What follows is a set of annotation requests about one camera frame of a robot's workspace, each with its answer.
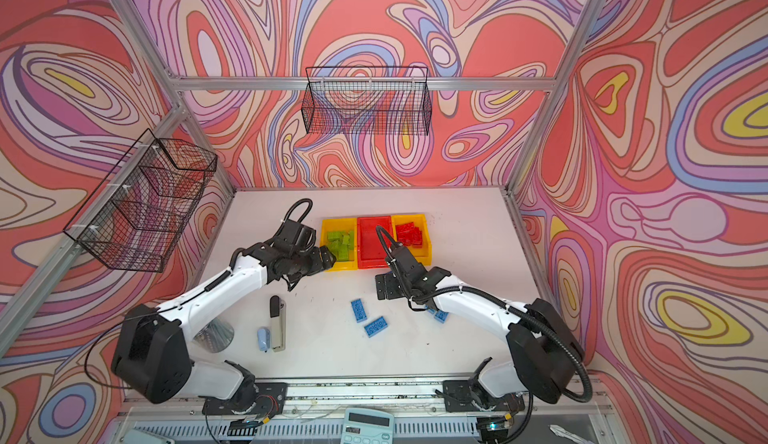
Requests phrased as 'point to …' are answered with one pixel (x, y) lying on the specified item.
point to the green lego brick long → (335, 237)
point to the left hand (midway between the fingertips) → (327, 263)
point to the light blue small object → (264, 338)
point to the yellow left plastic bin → (332, 225)
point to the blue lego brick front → (375, 326)
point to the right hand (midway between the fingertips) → (394, 289)
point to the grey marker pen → (278, 323)
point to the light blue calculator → (368, 426)
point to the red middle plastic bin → (371, 251)
